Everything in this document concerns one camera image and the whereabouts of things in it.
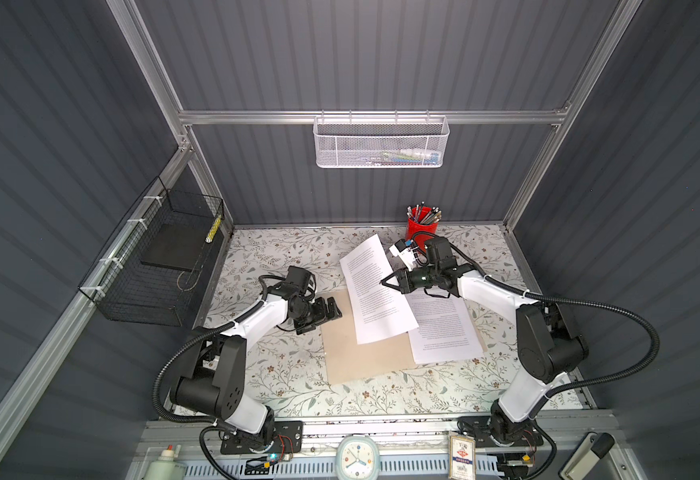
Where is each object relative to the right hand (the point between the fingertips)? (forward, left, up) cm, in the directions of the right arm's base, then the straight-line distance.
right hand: (387, 284), depth 87 cm
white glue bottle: (-44, +50, -5) cm, 67 cm away
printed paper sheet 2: (-7, -19, -15) cm, 25 cm away
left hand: (-7, +17, -8) cm, 20 cm away
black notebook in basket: (+1, +56, +16) cm, 58 cm away
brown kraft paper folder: (-17, +12, -14) cm, 25 cm away
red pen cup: (+30, -15, -2) cm, 33 cm away
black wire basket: (-6, +60, +16) cm, 62 cm away
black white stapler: (-41, -44, -10) cm, 61 cm away
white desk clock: (-42, +9, -10) cm, 44 cm away
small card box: (-41, -16, -12) cm, 46 cm away
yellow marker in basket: (+8, +48, +16) cm, 52 cm away
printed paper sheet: (-5, +3, -7) cm, 9 cm away
